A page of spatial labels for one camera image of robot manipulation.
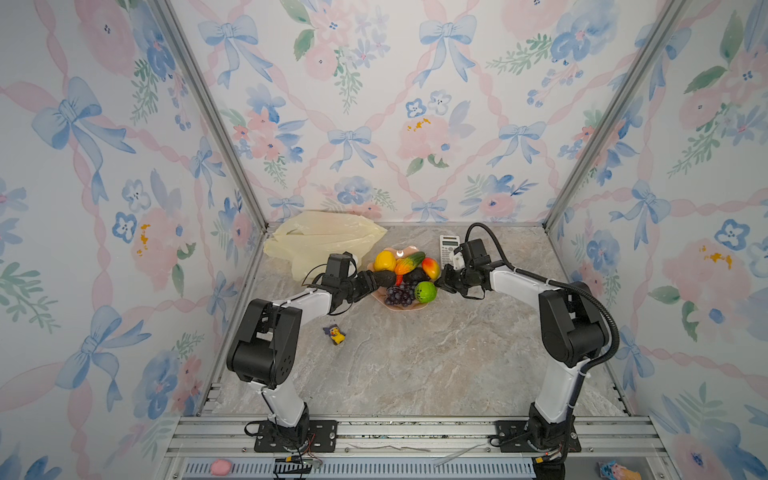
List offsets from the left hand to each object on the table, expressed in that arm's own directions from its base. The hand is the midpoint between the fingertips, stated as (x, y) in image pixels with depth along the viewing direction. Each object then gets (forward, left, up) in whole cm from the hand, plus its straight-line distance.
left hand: (379, 280), depth 94 cm
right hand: (+2, -17, -3) cm, 18 cm away
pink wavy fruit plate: (-3, 0, -4) cm, 5 cm away
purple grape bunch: (-4, -6, -2) cm, 8 cm away
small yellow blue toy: (-16, +12, -6) cm, 21 cm away
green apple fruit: (-5, -14, +1) cm, 15 cm away
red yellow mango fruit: (+4, -16, +2) cm, 17 cm away
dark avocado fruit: (+1, -1, 0) cm, 2 cm away
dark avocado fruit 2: (+3, -12, -2) cm, 12 cm away
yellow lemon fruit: (+7, -2, +1) cm, 8 cm away
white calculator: (+22, -25, -7) cm, 34 cm away
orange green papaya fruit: (+6, -9, 0) cm, 11 cm away
